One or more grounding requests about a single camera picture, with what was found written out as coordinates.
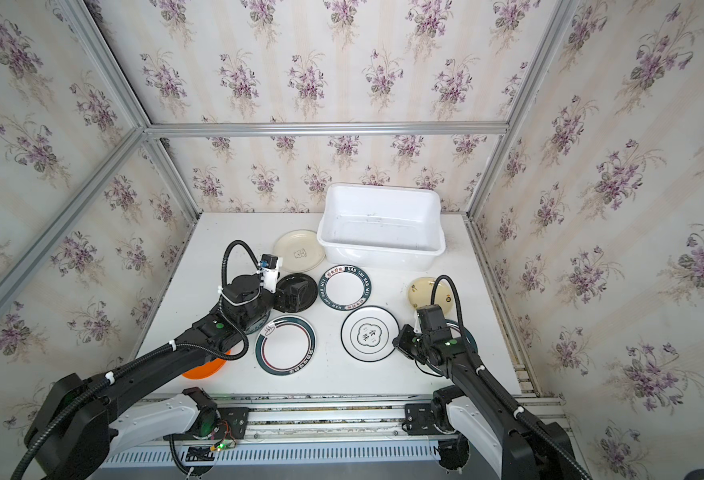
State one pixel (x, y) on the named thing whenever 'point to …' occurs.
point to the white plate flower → (367, 333)
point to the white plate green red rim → (285, 345)
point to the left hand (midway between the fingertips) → (293, 275)
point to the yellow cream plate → (420, 293)
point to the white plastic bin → (381, 228)
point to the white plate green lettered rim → (345, 287)
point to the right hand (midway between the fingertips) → (391, 345)
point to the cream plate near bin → (302, 251)
